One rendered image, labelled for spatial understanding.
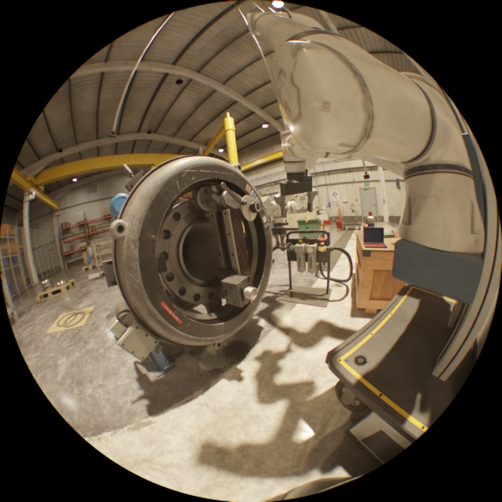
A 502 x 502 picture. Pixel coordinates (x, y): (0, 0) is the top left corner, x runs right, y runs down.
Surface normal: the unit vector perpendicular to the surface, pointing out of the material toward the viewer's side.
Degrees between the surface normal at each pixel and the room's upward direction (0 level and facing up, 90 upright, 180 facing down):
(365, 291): 90
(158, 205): 90
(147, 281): 90
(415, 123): 133
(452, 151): 91
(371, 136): 144
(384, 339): 0
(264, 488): 0
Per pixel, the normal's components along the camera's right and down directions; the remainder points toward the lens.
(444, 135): -0.07, 0.74
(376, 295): -0.57, 0.24
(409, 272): -0.94, 0.18
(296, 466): -0.13, -0.97
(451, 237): -0.85, 0.20
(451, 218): -0.83, -0.16
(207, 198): 0.81, 0.02
